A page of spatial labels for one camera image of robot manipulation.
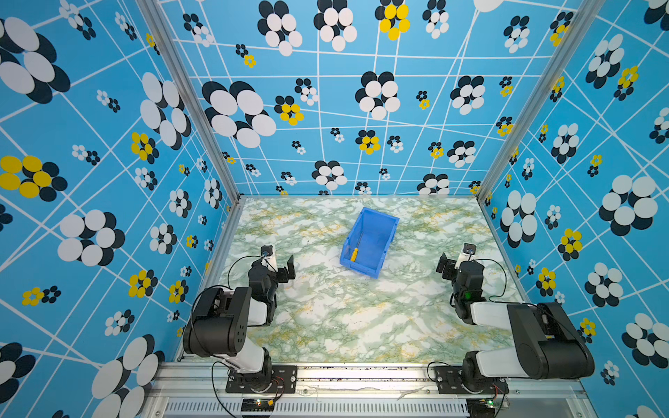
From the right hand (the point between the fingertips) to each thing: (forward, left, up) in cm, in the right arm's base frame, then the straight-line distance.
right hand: (460, 257), depth 91 cm
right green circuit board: (-43, +4, -8) cm, 44 cm away
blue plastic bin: (+16, +29, -7) cm, 34 cm away
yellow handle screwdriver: (+5, +37, -5) cm, 38 cm away
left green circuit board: (-43, +66, -9) cm, 79 cm away
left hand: (0, +64, +1) cm, 64 cm away
